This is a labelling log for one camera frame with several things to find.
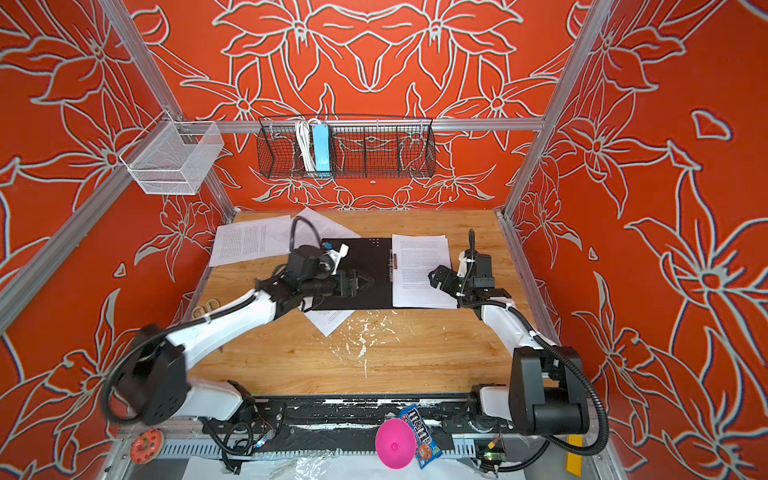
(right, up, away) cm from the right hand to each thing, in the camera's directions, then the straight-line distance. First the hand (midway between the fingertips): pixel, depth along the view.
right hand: (436, 277), depth 88 cm
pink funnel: (-13, -35, -23) cm, 44 cm away
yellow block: (+28, -40, -21) cm, 53 cm away
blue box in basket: (-35, +37, +2) cm, 51 cm away
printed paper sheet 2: (-66, +11, +22) cm, 70 cm away
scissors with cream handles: (-74, -11, +4) cm, 75 cm away
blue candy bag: (-6, -38, -20) cm, 43 cm away
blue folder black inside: (-21, +2, -15) cm, 26 cm away
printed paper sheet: (-4, +5, +18) cm, 19 cm away
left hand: (-21, 0, -9) cm, 23 cm away
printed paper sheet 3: (-33, -14, +2) cm, 36 cm away
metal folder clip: (-13, +3, +13) cm, 19 cm away
